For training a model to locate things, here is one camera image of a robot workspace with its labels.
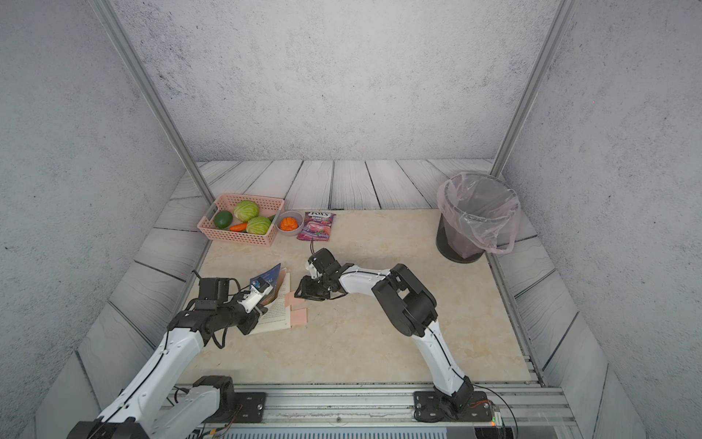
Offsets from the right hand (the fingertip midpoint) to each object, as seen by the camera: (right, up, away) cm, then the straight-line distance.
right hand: (297, 297), depth 92 cm
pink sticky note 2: (+1, -6, -2) cm, 6 cm away
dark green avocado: (-36, +27, +22) cm, 50 cm away
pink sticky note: (-3, -1, +1) cm, 3 cm away
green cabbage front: (-19, +24, +15) cm, 34 cm away
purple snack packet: (+3, +24, +23) cm, 33 cm away
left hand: (-8, -1, -9) cm, 12 cm away
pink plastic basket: (-38, +34, +27) cm, 58 cm away
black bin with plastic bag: (+63, +29, +8) cm, 70 cm away
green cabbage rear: (-26, +31, +22) cm, 46 cm away
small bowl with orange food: (-7, +25, +16) cm, 30 cm away
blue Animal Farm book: (-6, -6, -1) cm, 9 cm away
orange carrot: (-28, +23, +20) cm, 41 cm away
